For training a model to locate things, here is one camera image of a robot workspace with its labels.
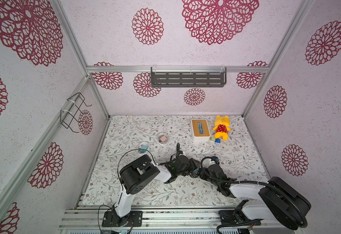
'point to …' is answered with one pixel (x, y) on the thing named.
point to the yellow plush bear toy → (222, 123)
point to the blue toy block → (217, 140)
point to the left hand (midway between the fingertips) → (199, 165)
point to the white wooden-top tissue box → (200, 129)
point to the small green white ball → (212, 139)
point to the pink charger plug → (163, 138)
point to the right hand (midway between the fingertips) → (197, 168)
